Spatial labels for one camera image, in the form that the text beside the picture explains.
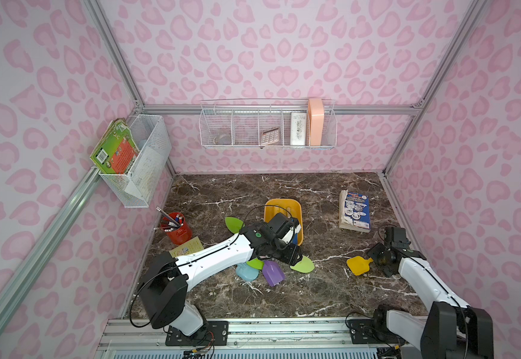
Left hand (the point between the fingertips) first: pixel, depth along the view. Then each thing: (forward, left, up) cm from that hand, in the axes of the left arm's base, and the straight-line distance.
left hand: (298, 253), depth 78 cm
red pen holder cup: (+12, +46, -3) cm, 48 cm away
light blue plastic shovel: (-2, +18, -12) cm, 22 cm away
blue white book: (+24, -28, -10) cm, 38 cm away
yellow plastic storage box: (+27, 0, -11) cm, 29 cm away
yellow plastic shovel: (0, -25, -12) cm, 28 cm away
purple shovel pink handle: (-3, +9, -12) cm, 15 cm away
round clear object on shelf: (+42, +29, +17) cm, 54 cm away
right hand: (+4, -31, -10) cm, 33 cm away
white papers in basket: (+30, +56, +15) cm, 65 cm away
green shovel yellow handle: (+1, -4, -13) cm, 13 cm away
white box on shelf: (+46, -2, +19) cm, 50 cm away
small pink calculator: (+45, +9, +16) cm, 49 cm away
